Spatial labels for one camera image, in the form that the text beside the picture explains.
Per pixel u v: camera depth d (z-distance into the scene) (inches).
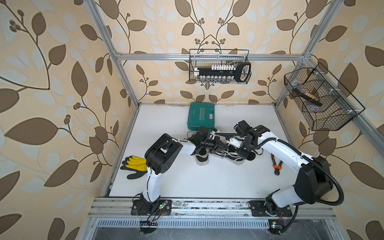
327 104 28.4
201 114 42.6
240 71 33.2
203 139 30.8
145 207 25.3
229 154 33.3
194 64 37.8
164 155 20.9
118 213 29.0
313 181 16.6
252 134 23.5
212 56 35.1
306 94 29.5
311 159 17.5
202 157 33.3
